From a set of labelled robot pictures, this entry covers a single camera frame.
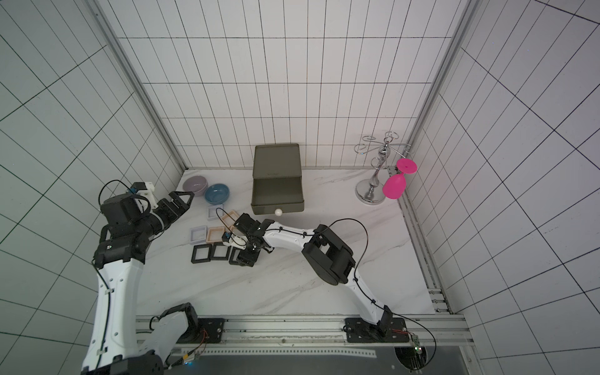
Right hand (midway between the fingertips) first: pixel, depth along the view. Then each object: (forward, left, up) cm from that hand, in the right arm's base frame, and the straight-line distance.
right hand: (238, 259), depth 89 cm
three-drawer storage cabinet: (+23, -14, +18) cm, 32 cm away
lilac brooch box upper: (+21, +17, +1) cm, 27 cm away
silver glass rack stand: (+37, -55, 0) cm, 66 cm away
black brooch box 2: (+1, +15, 0) cm, 15 cm away
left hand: (+6, +11, +28) cm, 31 cm away
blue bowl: (+30, +18, +2) cm, 35 cm away
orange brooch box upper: (+19, +9, -1) cm, 21 cm away
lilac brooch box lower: (+9, +19, +1) cm, 21 cm away
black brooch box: (+2, +7, +1) cm, 8 cm away
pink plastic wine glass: (+27, -60, +16) cm, 68 cm away
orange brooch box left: (+9, +12, +1) cm, 15 cm away
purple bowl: (+34, +28, +4) cm, 44 cm away
